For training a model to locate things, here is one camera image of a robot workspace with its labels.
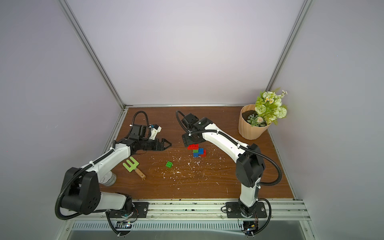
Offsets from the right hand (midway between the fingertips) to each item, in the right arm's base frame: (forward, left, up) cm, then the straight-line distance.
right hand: (190, 139), depth 83 cm
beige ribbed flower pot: (+10, -36, +2) cm, 37 cm away
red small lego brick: (-3, -8, -12) cm, 15 cm away
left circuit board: (-39, +31, -16) cm, 53 cm away
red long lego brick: (-8, -2, +5) cm, 9 cm away
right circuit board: (-38, -30, -17) cm, 51 cm away
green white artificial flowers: (+14, -44, +11) cm, 48 cm away
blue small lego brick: (-2, -6, -10) cm, 12 cm away
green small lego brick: (-3, -3, -8) cm, 9 cm away
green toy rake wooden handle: (-11, +35, -14) cm, 40 cm away
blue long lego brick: (-3, -3, -12) cm, 13 cm away
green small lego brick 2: (-10, +13, -13) cm, 21 cm away
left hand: (-2, +14, -2) cm, 14 cm away
